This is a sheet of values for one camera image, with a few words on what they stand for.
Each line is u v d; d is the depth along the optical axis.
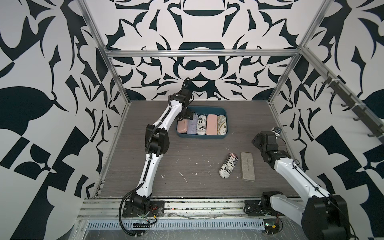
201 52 0.94
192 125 0.99
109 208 0.75
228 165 0.85
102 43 0.87
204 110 1.19
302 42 0.87
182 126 0.98
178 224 0.75
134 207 0.68
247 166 0.85
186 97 0.76
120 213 0.70
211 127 0.97
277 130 0.74
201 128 0.96
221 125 0.99
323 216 0.41
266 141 0.66
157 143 0.63
